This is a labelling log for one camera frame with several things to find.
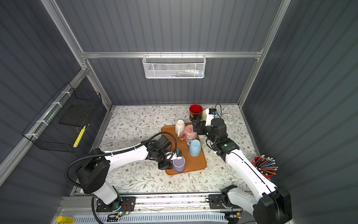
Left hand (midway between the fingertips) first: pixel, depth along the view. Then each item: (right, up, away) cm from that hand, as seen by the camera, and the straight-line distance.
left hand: (171, 163), depth 85 cm
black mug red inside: (+17, +32, +18) cm, 41 cm away
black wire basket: (-58, +24, -13) cm, 64 cm away
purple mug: (+5, +1, -7) cm, 9 cm away
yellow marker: (-48, -19, -22) cm, 56 cm away
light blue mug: (+15, +10, 0) cm, 18 cm away
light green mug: (+23, +30, +17) cm, 42 cm away
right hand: (+16, +26, -8) cm, 31 cm away
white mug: (+5, +21, +11) cm, 25 cm away
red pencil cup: (+52, +3, -11) cm, 53 cm away
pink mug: (+11, +17, +5) cm, 21 cm away
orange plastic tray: (+2, +15, -9) cm, 17 cm away
